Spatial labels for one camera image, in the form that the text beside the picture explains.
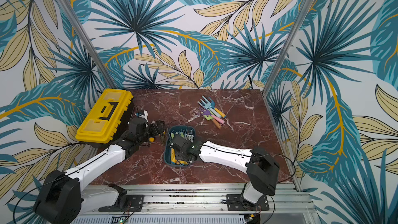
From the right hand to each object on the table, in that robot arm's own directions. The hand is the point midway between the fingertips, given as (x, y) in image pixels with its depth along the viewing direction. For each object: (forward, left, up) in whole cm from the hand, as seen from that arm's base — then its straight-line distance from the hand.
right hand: (179, 154), depth 80 cm
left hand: (+15, +12, +5) cm, 19 cm away
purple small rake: (+33, -16, -8) cm, 38 cm away
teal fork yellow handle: (+39, -21, -7) cm, 45 cm away
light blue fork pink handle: (+38, -17, -6) cm, 43 cm away
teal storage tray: (+15, -3, -3) cm, 16 cm away
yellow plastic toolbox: (+18, +40, +9) cm, 44 cm away
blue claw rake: (0, +4, -4) cm, 6 cm away
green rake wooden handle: (+29, -18, -9) cm, 35 cm away
